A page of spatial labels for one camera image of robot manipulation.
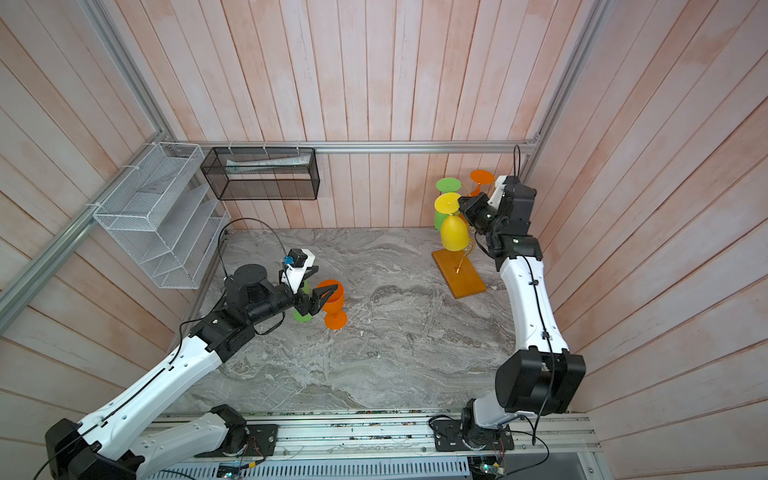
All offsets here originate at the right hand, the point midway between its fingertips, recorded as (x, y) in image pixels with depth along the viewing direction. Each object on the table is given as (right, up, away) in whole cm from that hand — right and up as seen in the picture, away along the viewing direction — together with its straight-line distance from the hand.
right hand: (456, 196), depth 75 cm
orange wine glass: (-34, -35, +20) cm, 53 cm away
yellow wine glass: (+1, -9, +7) cm, 11 cm away
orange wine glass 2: (+11, +9, +14) cm, 20 cm away
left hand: (-33, -22, -5) cm, 40 cm away
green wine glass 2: (+1, +6, +13) cm, 14 cm away
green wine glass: (-38, -28, -11) cm, 49 cm away
